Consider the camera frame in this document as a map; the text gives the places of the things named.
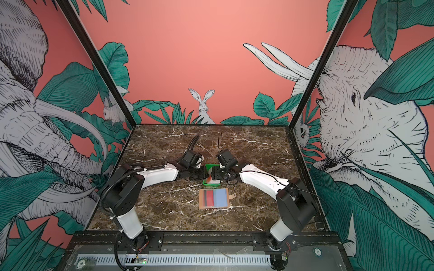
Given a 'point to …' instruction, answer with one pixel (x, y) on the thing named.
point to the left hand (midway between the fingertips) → (212, 173)
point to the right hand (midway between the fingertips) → (214, 172)
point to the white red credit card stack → (209, 180)
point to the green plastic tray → (208, 166)
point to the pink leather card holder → (215, 198)
